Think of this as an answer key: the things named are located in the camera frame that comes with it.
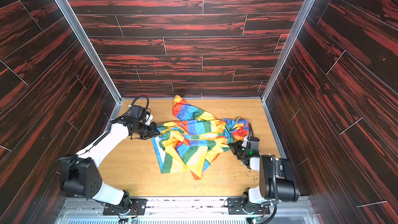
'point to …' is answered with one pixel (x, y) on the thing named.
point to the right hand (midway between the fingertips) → (231, 142)
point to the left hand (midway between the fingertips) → (161, 132)
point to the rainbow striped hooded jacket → (195, 139)
